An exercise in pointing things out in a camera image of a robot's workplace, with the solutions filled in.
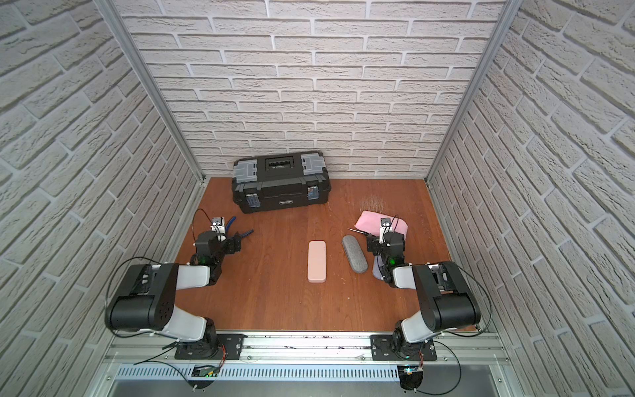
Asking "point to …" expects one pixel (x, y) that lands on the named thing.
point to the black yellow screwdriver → (359, 231)
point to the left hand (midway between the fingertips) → (226, 228)
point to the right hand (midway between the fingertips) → (387, 233)
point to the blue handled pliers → (236, 237)
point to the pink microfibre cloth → (370, 222)
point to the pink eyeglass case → (317, 261)
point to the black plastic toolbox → (280, 179)
